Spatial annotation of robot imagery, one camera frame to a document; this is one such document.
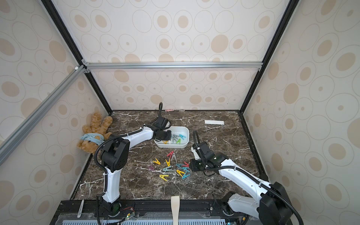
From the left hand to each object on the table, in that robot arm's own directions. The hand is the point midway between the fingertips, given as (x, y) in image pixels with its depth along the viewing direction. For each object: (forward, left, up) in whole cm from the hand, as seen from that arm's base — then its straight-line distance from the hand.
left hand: (174, 135), depth 98 cm
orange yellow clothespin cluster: (-24, -4, -4) cm, 25 cm away
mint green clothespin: (-22, +3, -5) cm, 23 cm away
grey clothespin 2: (-12, 0, -5) cm, 13 cm away
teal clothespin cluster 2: (-26, -8, -5) cm, 28 cm away
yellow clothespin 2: (-18, +10, -4) cm, 21 cm away
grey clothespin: (+2, 0, -5) cm, 5 cm away
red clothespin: (-12, +2, -5) cm, 13 cm away
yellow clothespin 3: (-19, +3, -5) cm, 20 cm away
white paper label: (+18, -32, -6) cm, 37 cm away
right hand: (-23, -13, +3) cm, 27 cm away
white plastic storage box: (+1, -4, -5) cm, 7 cm away
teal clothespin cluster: (-23, -9, -5) cm, 25 cm away
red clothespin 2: (-20, -9, -4) cm, 22 cm away
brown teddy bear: (-4, +53, +4) cm, 53 cm away
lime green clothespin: (-2, -4, -4) cm, 6 cm away
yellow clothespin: (-27, +6, -5) cm, 28 cm away
